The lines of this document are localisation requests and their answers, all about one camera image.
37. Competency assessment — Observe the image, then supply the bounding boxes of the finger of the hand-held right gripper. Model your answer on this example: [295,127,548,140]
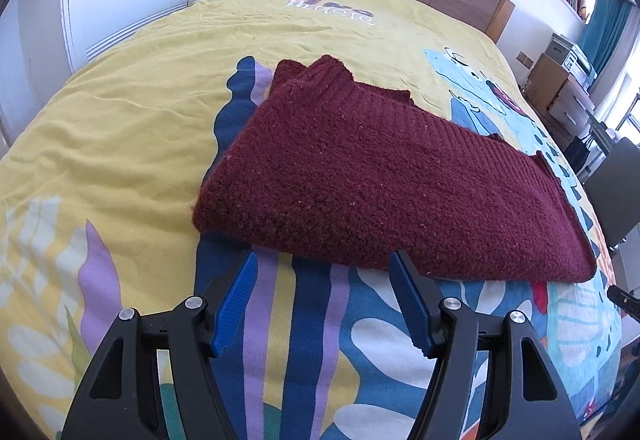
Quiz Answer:
[607,285,640,322]

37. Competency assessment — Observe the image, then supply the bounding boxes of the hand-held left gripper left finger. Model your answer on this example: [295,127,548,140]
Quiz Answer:
[60,250,260,440]

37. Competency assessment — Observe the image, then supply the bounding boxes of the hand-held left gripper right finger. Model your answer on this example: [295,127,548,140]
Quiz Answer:
[389,248,584,440]

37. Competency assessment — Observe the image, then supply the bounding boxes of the maroon knitted sweater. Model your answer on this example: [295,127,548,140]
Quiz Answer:
[192,54,598,283]

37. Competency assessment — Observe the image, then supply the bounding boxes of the grey-green chair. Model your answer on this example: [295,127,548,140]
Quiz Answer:
[585,136,640,246]

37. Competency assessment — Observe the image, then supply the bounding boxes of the grey desk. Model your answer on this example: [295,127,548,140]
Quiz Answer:
[587,120,628,156]

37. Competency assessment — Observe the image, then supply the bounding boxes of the wooden nightstand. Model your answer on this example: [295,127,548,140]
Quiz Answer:
[525,53,596,151]

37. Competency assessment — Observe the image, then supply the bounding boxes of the yellow dinosaur printed blanket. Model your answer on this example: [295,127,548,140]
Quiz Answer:
[0,0,626,440]

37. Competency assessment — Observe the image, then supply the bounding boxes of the white printer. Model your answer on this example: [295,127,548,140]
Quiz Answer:
[545,33,598,86]

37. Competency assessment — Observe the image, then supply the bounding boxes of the teal curtain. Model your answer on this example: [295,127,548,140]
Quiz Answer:
[577,0,636,76]

